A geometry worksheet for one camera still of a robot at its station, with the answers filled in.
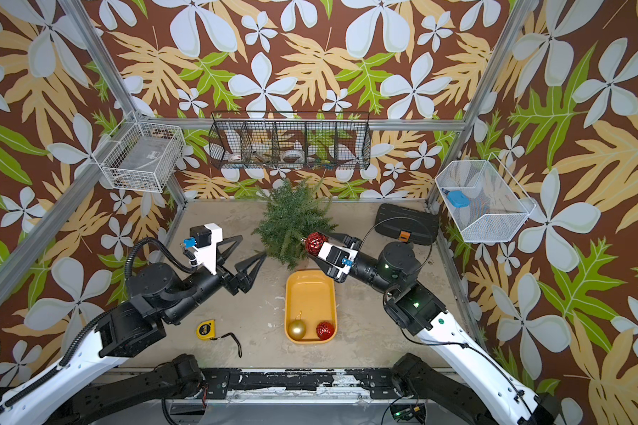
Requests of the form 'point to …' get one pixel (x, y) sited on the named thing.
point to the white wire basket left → (142, 156)
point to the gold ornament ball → (297, 328)
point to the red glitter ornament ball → (324, 330)
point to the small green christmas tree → (292, 212)
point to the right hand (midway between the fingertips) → (316, 239)
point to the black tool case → (408, 223)
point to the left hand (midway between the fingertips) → (252, 244)
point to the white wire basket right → (499, 205)
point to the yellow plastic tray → (311, 297)
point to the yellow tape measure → (206, 329)
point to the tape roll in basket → (293, 156)
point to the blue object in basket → (458, 198)
